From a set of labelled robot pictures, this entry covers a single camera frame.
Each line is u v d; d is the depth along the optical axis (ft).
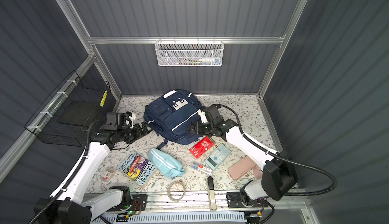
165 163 2.69
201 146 3.00
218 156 2.84
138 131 2.23
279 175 1.36
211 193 2.39
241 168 2.71
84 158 1.51
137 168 2.70
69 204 1.25
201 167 2.72
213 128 1.99
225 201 2.46
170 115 3.26
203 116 2.45
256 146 1.55
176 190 2.54
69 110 2.38
